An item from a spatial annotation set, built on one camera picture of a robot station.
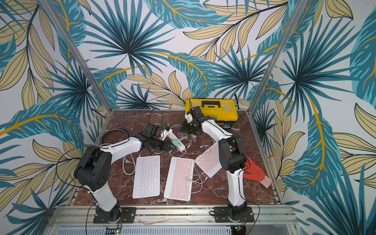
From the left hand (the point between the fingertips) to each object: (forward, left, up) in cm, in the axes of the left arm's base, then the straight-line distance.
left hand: (173, 148), depth 88 cm
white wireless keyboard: (-17, +14, -9) cm, 24 cm away
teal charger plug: (+4, -1, 0) cm, 4 cm away
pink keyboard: (-16, -4, -9) cm, 19 cm away
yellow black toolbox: (+23, -31, +9) cm, 40 cm away
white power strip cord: (-9, +23, -9) cm, 26 cm away
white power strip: (+10, -1, -7) cm, 12 cm away
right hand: (+13, -3, +2) cm, 14 cm away
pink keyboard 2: (-3, -22, -8) cm, 24 cm away
